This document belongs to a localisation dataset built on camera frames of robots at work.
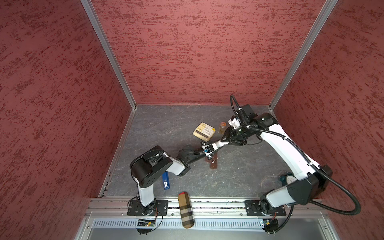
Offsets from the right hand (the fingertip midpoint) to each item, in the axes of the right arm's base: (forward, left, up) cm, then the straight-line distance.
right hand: (224, 145), depth 73 cm
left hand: (+4, +1, -5) cm, 7 cm away
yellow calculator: (+23, +7, -21) cm, 32 cm away
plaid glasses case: (-24, +20, -19) cm, 37 cm away
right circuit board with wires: (-32, -22, -25) cm, 46 cm away
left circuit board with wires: (-29, +41, -25) cm, 55 cm away
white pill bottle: (+1, +2, -1) cm, 3 cm away
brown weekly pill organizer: (+1, +4, -22) cm, 22 cm away
